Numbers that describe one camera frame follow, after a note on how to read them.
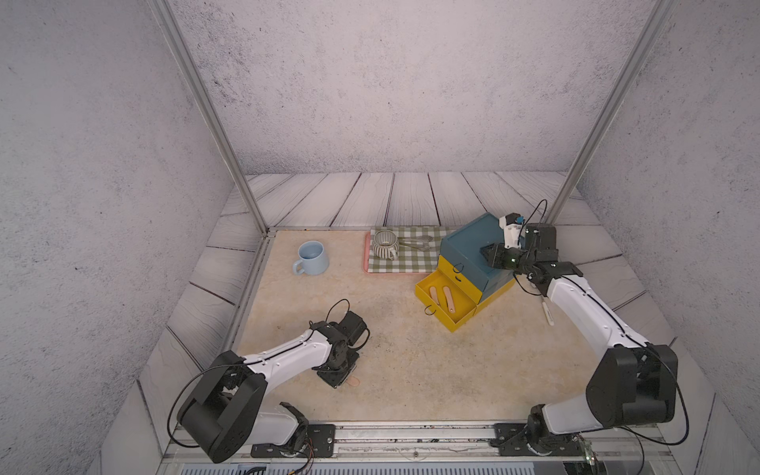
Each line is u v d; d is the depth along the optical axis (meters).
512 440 0.71
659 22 0.71
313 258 1.03
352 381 0.83
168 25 0.71
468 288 0.88
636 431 0.45
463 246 0.85
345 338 0.65
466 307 0.95
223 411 0.42
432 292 1.01
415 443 0.74
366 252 1.12
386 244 1.13
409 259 1.11
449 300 0.99
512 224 0.75
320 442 0.73
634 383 0.41
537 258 0.65
